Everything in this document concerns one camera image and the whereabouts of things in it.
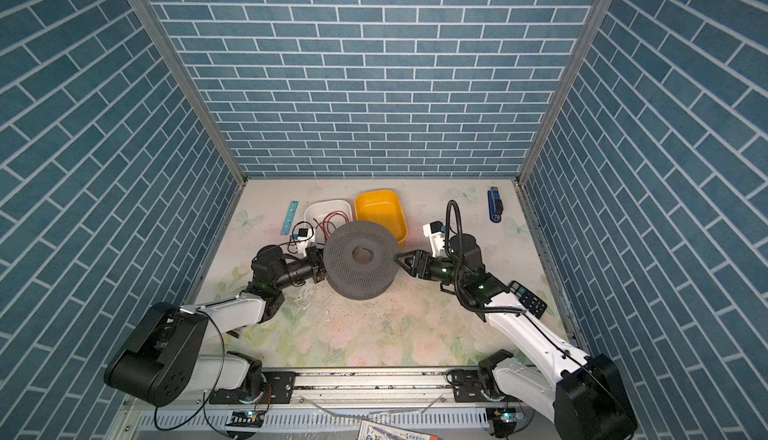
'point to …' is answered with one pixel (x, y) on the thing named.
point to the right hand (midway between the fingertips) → (397, 257)
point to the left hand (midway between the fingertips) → (345, 257)
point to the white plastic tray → (325, 214)
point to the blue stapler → (496, 205)
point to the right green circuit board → (505, 414)
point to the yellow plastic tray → (383, 208)
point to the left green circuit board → (246, 418)
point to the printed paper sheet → (377, 431)
